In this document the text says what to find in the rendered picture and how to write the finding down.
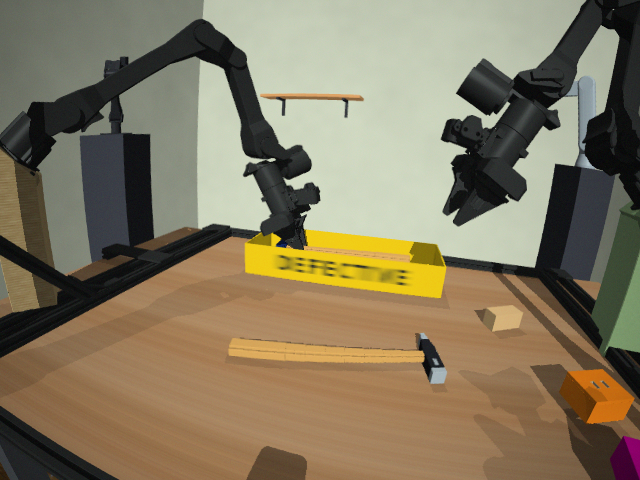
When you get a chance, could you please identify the orange box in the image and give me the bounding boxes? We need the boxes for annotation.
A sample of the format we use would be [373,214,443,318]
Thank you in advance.
[559,369,635,424]

